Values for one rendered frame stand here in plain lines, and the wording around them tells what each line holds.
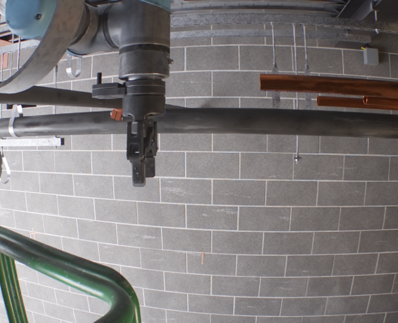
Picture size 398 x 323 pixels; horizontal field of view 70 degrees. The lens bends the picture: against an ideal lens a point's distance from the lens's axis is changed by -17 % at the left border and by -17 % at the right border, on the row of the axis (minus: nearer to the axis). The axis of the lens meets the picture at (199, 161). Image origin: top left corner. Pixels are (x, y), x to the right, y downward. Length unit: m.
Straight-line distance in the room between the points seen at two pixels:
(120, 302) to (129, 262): 2.38
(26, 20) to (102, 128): 0.78
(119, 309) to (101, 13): 0.51
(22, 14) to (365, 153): 2.44
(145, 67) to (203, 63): 2.01
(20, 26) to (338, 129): 0.97
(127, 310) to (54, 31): 0.43
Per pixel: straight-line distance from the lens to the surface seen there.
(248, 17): 1.59
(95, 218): 2.93
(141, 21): 0.56
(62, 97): 0.79
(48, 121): 1.36
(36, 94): 0.71
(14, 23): 0.55
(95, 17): 0.61
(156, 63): 0.55
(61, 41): 0.32
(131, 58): 0.55
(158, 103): 0.55
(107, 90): 0.57
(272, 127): 1.10
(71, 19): 0.32
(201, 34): 2.16
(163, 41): 0.57
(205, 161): 2.52
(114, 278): 0.69
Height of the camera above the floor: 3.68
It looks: 7 degrees down
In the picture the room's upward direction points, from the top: straight up
